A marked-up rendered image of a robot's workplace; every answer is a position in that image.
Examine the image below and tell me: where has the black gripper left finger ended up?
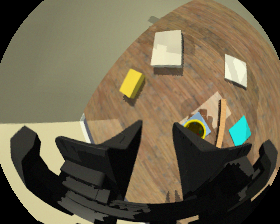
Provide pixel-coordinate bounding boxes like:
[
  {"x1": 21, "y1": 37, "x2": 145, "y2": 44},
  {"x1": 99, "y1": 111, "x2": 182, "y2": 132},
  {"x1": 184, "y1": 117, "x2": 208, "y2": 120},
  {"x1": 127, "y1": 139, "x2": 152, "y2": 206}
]
[{"x1": 55, "y1": 120, "x2": 143, "y2": 201}]

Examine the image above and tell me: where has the yellow rectangular block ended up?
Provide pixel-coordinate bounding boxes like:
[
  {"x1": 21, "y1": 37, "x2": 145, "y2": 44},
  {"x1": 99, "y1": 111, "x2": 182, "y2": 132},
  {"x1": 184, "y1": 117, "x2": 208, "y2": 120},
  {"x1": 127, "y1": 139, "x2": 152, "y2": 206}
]
[{"x1": 120, "y1": 68, "x2": 145, "y2": 97}]

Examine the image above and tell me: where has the tan rectangular bar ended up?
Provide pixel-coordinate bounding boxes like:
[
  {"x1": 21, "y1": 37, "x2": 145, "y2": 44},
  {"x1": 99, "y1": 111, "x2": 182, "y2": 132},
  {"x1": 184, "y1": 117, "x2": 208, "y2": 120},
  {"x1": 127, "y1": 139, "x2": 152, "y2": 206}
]
[{"x1": 214, "y1": 99, "x2": 226, "y2": 148}]

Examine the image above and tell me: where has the cream flat square pad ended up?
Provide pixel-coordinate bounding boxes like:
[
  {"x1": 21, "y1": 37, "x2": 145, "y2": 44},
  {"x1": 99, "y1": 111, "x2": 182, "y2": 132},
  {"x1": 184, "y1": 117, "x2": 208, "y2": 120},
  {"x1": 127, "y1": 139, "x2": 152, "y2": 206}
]
[{"x1": 224, "y1": 55, "x2": 248, "y2": 88}]

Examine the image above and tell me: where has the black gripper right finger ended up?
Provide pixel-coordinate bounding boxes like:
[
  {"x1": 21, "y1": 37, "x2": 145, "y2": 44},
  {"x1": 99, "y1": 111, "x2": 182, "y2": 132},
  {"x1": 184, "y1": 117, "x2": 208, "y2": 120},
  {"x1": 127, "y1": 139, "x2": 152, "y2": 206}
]
[{"x1": 172, "y1": 123, "x2": 252, "y2": 201}]

